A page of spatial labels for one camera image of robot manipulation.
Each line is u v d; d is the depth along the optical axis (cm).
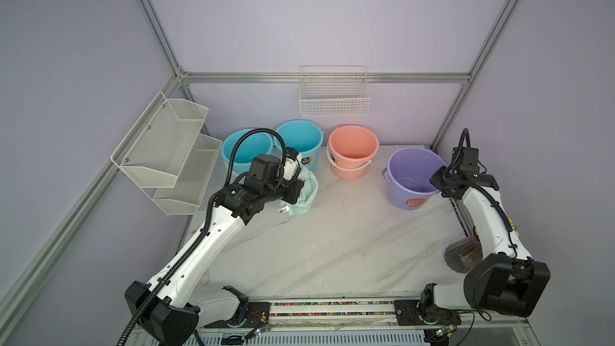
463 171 61
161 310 37
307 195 73
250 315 74
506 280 41
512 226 67
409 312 73
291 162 63
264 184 52
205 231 43
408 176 99
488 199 51
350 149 101
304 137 111
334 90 107
